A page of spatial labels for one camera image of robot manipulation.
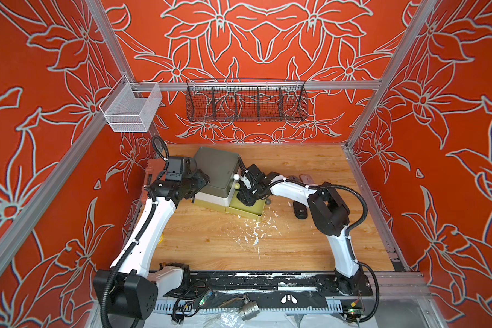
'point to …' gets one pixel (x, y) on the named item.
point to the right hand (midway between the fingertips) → (246, 194)
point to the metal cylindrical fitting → (249, 310)
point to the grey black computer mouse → (293, 178)
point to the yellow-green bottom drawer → (236, 207)
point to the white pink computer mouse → (306, 178)
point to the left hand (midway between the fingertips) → (205, 177)
